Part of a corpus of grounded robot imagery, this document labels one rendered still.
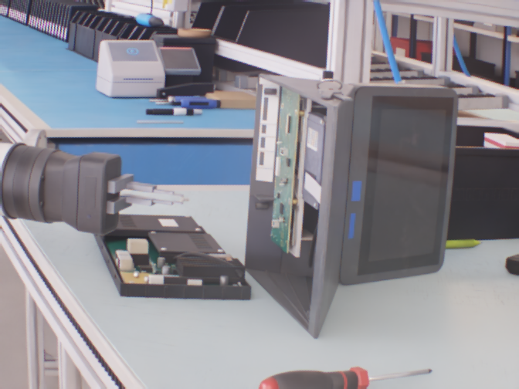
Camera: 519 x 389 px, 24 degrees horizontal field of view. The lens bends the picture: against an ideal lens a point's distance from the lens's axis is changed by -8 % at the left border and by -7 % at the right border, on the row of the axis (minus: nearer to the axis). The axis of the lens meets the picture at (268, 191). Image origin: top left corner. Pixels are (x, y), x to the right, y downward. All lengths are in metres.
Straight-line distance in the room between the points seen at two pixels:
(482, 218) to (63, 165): 0.60
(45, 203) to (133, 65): 2.11
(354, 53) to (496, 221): 1.31
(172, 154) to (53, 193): 1.62
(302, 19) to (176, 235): 2.20
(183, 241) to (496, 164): 0.44
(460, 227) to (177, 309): 0.50
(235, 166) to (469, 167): 1.37
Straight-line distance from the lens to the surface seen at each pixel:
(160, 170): 2.86
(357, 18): 2.88
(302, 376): 0.98
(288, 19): 3.55
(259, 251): 1.37
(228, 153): 2.90
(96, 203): 1.23
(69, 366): 1.79
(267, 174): 1.35
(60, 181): 1.24
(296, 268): 1.37
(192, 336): 1.14
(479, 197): 1.61
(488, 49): 8.87
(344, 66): 2.89
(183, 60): 3.43
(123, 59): 3.36
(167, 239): 1.39
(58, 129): 2.77
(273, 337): 1.16
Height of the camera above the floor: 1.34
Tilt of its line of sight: 11 degrees down
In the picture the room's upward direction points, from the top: 4 degrees clockwise
